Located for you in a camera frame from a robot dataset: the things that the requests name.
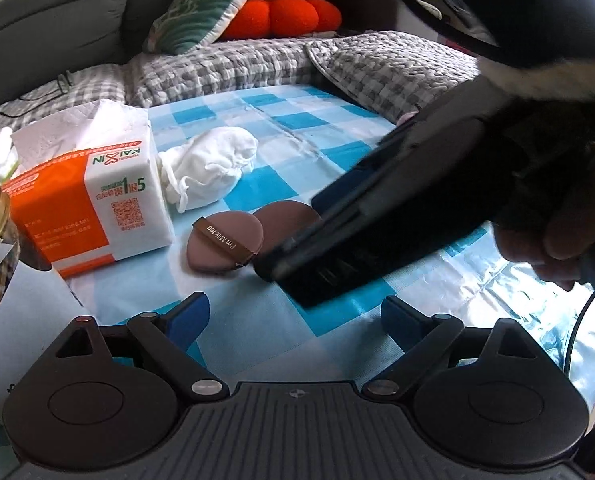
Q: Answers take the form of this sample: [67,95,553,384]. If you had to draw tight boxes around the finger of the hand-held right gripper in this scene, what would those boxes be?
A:
[255,180,493,309]
[311,116,428,218]

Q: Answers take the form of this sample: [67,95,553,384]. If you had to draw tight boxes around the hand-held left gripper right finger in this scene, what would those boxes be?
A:
[361,295,538,403]

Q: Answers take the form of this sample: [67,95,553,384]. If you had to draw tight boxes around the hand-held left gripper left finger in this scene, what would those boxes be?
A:
[52,291,231,403]

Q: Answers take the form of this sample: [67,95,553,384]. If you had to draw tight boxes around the brown powder puff with strap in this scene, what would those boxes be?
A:
[186,211,264,275]

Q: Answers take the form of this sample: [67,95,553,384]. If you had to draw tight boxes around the person's right hand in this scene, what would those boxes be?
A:
[495,145,595,291]

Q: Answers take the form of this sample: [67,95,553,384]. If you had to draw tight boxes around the blue and white checked tablecloth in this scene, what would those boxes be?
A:
[0,85,595,480]

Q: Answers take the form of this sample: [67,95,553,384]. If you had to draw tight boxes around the orange and white tissue pack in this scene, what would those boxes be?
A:
[0,99,174,279]

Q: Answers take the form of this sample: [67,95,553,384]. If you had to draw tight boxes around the dark side table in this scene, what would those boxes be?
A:
[335,0,403,36]

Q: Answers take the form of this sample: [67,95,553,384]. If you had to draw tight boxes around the orange-red lobed pillow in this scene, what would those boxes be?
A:
[220,0,361,41]

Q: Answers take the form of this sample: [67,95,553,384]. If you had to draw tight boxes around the teal coral-print cushion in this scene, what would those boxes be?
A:
[145,0,268,56]

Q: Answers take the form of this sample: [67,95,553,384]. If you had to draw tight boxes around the dark grey sofa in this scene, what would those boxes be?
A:
[0,0,198,116]

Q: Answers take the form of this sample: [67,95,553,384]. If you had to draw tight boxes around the white drawstring pouch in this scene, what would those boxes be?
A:
[158,127,259,213]

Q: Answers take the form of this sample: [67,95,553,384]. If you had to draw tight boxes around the black cable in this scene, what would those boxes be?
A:
[567,292,595,378]

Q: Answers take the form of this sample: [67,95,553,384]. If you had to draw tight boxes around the black thin-frame eyeglasses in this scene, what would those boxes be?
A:
[0,70,73,118]

